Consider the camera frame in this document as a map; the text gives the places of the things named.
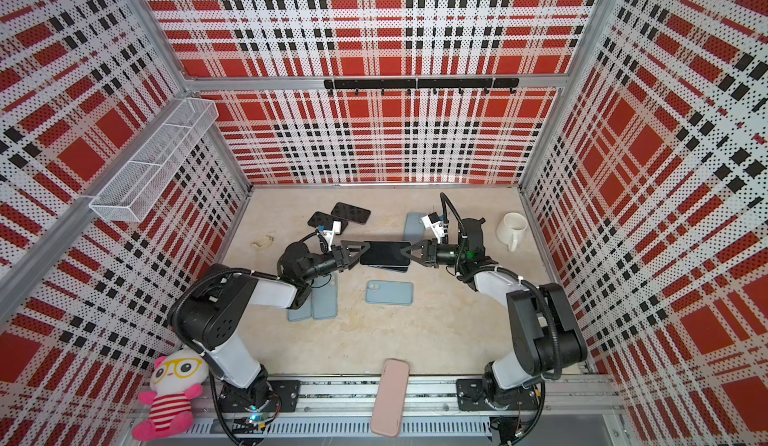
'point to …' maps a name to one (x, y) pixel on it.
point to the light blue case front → (389, 292)
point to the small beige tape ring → (263, 242)
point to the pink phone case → (389, 406)
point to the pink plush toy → (175, 380)
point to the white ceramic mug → (510, 230)
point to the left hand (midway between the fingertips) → (369, 252)
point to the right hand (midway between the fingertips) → (404, 255)
